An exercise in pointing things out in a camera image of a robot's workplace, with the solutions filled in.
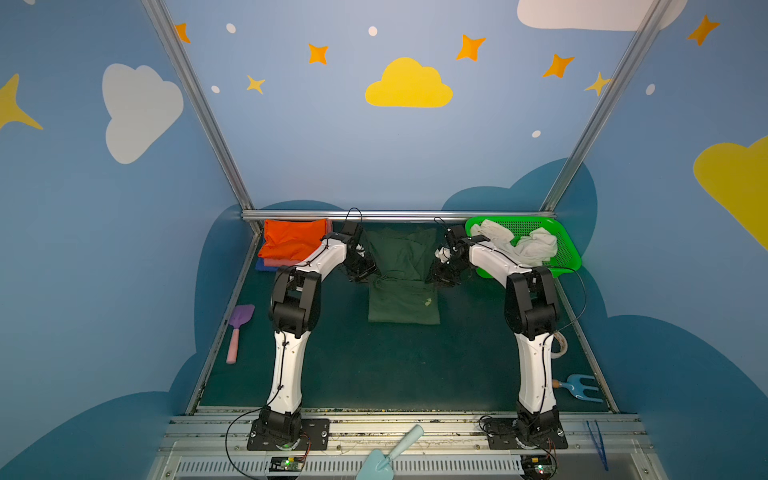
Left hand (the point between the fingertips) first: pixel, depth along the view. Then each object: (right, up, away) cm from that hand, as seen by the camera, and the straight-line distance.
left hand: (381, 274), depth 100 cm
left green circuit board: (-23, -44, -29) cm, 58 cm away
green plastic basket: (+67, +5, +6) cm, 68 cm away
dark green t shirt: (+7, -7, +1) cm, 10 cm away
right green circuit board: (+39, -45, -29) cm, 66 cm away
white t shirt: (+57, +9, +10) cm, 59 cm away
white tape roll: (+56, -21, -12) cm, 61 cm away
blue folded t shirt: (-44, +2, +6) cm, 44 cm away
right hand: (+17, -2, 0) cm, 17 cm away
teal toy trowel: (0, -43, -31) cm, 53 cm away
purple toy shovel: (-46, -13, -5) cm, 48 cm away
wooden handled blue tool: (+55, -31, -19) cm, 65 cm away
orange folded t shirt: (-33, +12, +7) cm, 36 cm away
